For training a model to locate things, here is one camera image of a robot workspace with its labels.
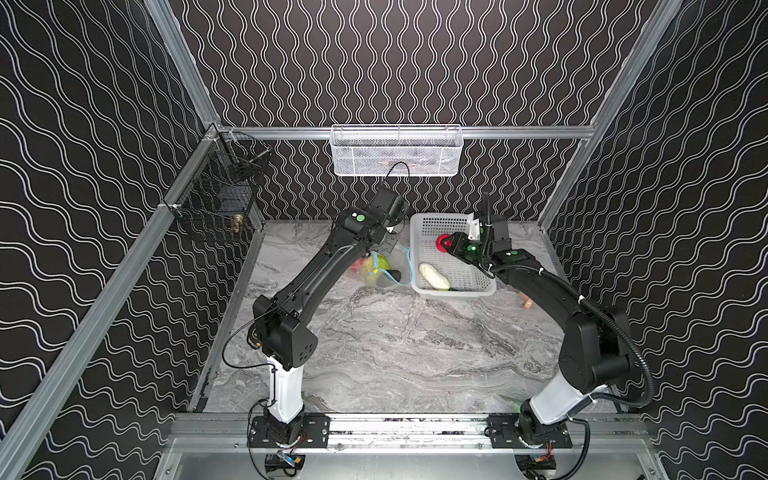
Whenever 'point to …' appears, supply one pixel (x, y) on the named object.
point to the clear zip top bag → (401, 270)
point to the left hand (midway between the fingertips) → (388, 237)
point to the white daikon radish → (435, 280)
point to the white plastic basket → (466, 280)
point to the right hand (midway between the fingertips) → (447, 243)
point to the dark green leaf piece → (454, 289)
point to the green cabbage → (375, 265)
